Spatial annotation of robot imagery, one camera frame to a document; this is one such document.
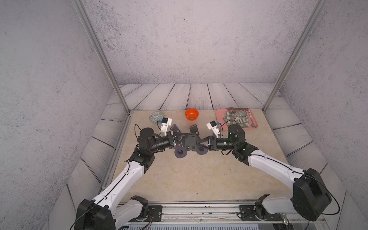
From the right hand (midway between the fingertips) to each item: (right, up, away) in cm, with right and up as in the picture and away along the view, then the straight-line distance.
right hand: (198, 146), depth 70 cm
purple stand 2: (-10, -9, +26) cm, 30 cm away
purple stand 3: (+4, -7, +27) cm, 28 cm away
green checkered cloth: (+28, +14, +45) cm, 55 cm away
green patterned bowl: (-30, +16, +45) cm, 57 cm away
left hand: (-4, +4, -3) cm, 7 cm away
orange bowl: (-2, +17, +45) cm, 48 cm away
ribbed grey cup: (+34, +16, +39) cm, 54 cm away
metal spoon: (+45, +9, +42) cm, 62 cm away
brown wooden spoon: (+32, +22, +52) cm, 65 cm away
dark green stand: (-4, +1, -1) cm, 4 cm away
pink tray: (+48, +16, +48) cm, 70 cm away
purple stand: (-14, +7, +29) cm, 33 cm away
